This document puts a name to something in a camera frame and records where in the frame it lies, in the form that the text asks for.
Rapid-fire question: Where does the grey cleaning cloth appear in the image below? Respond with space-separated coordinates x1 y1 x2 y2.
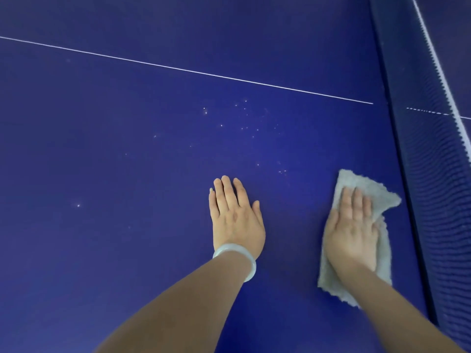
317 169 402 309

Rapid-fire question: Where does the person's right hand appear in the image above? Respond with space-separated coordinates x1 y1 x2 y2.
323 186 380 280

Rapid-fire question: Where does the person's left hand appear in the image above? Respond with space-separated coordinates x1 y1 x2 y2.
209 175 266 261

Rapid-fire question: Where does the blue table tennis table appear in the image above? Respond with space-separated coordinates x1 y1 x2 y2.
0 0 471 353

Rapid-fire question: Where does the white jade bangle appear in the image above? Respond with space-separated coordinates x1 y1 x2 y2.
212 243 258 283

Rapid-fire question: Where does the person's left forearm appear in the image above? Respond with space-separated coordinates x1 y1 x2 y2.
95 252 253 353

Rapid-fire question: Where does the blue table net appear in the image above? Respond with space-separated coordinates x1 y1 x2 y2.
369 0 471 352

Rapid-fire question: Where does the person's right forearm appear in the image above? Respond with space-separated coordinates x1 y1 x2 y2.
342 269 466 353

